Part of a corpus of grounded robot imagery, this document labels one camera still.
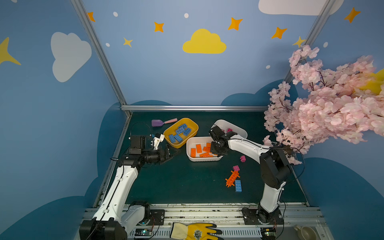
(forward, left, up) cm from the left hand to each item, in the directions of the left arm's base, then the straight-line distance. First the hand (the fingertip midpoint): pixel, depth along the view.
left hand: (175, 153), depth 74 cm
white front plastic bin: (+18, -7, -17) cm, 26 cm away
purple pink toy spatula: (+39, +18, -21) cm, 47 cm away
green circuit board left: (-31, +14, -22) cm, 41 cm away
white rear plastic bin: (+28, -44, -19) cm, 56 cm away
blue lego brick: (+23, +6, -20) cm, 31 cm away
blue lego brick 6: (-9, -35, -20) cm, 41 cm away
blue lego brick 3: (+34, -1, -19) cm, 39 cm away
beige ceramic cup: (-30, -63, -20) cm, 73 cm away
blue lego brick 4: (+29, -4, -20) cm, 35 cm away
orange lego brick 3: (+15, -18, -21) cm, 31 cm away
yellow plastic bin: (+29, 0, -20) cm, 35 cm away
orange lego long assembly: (-6, -31, -21) cm, 38 cm away
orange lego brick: (+13, -9, -21) cm, 26 cm away
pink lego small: (+31, -36, -19) cm, 52 cm away
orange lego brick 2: (+17, -13, -22) cm, 30 cm away
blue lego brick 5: (+31, +1, -19) cm, 36 cm away
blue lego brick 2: (+24, +2, -20) cm, 31 cm away
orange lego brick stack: (+11, -18, -20) cm, 29 cm away
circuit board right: (-31, -46, -23) cm, 60 cm away
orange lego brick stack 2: (+10, -20, -20) cm, 30 cm away
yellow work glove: (-31, -10, -19) cm, 38 cm away
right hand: (+12, -23, -16) cm, 31 cm away
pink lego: (+2, -36, -20) cm, 41 cm away
